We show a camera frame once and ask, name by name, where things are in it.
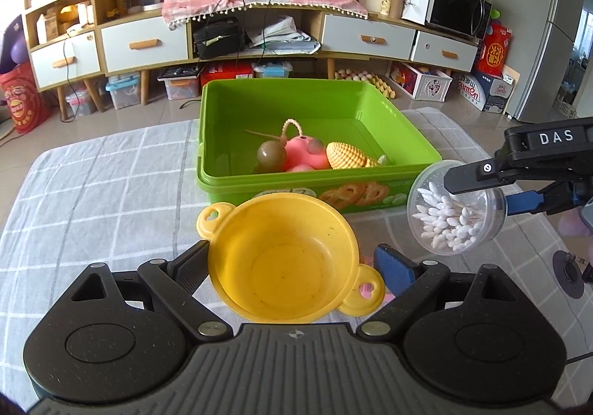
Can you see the flat red box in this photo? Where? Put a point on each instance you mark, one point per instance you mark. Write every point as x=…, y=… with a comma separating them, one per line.
x=227, y=72

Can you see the black lid storage box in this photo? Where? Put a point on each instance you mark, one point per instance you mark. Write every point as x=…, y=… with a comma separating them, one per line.
x=178, y=83

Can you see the black bag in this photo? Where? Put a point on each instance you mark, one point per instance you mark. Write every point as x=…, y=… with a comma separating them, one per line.
x=217, y=37

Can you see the black stand with disc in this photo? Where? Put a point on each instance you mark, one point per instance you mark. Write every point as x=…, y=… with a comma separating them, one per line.
x=569, y=276

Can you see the clear box with blue contents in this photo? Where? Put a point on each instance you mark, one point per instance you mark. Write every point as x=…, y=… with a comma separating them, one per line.
x=273, y=70

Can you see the purple balloon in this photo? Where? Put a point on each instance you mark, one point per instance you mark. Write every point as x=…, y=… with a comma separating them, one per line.
x=16, y=51

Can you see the yellow shelf toy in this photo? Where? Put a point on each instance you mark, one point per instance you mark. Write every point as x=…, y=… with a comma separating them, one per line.
x=68, y=14

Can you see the blue lid storage box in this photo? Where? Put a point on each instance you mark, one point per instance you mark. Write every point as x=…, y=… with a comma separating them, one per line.
x=123, y=90

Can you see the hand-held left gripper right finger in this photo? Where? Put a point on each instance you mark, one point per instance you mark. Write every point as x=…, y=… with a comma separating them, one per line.
x=394, y=271

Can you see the white blue carton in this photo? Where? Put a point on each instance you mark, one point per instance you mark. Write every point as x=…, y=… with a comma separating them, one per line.
x=477, y=90

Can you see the yellow egg tray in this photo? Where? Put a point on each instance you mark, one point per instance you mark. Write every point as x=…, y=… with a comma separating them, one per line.
x=366, y=79

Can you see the white plastic crate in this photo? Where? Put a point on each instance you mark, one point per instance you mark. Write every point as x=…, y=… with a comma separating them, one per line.
x=424, y=83

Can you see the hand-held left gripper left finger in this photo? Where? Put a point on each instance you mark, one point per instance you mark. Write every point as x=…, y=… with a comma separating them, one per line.
x=187, y=269

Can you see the red printed bag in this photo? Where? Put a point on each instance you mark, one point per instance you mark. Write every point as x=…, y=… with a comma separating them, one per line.
x=21, y=102

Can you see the brown toy gourd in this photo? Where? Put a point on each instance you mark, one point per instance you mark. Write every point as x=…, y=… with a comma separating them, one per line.
x=271, y=155

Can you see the grey refrigerator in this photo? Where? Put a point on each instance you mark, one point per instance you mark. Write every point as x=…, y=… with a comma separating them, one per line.
x=546, y=48

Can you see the clear cotton swab jar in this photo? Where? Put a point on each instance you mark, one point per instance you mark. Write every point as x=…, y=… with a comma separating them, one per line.
x=444, y=220

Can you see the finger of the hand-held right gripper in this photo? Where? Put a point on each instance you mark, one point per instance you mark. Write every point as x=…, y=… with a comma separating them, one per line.
x=472, y=176
x=523, y=204

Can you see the green plush toy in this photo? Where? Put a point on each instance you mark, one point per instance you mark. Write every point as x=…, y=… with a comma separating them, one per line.
x=495, y=16

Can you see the yellow toy pot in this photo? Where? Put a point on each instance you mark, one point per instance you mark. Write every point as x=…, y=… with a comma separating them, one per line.
x=278, y=266

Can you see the pile of folded papers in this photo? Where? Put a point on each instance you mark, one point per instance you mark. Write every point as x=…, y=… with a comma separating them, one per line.
x=282, y=37

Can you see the pink toy octopus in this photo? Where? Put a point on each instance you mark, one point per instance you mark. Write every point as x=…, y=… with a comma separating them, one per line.
x=301, y=150

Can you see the red gift box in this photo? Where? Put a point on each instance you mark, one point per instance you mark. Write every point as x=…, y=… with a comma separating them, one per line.
x=493, y=51

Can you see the small clear storage box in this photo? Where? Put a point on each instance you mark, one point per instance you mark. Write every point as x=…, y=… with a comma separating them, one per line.
x=79, y=104

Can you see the grey checked cloth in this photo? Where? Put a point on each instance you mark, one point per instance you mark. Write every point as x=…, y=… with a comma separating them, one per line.
x=116, y=188

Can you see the black microwave oven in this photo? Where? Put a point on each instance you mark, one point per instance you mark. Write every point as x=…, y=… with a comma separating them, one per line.
x=456, y=9

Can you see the yellow toy corn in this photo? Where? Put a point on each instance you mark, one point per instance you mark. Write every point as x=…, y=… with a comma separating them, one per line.
x=347, y=155

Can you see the green plastic box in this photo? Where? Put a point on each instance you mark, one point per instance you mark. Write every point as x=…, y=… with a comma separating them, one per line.
x=296, y=104

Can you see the white cabinet drawer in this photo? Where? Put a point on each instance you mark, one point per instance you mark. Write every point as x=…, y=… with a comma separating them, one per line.
x=51, y=72
x=431, y=60
x=139, y=58
x=347, y=28

